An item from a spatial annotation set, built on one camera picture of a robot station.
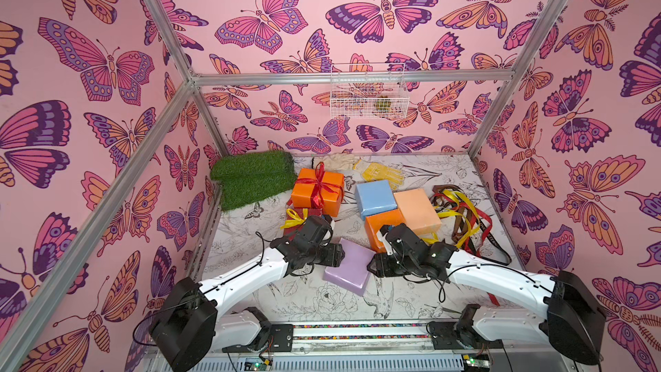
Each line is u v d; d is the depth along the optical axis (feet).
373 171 3.71
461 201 3.39
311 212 3.03
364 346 2.39
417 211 3.12
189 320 1.33
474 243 3.03
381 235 2.52
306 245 2.08
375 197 3.22
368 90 3.11
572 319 1.29
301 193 3.12
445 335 2.40
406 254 1.99
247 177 3.61
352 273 2.55
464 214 3.28
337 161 3.86
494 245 3.02
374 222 2.97
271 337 2.38
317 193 3.09
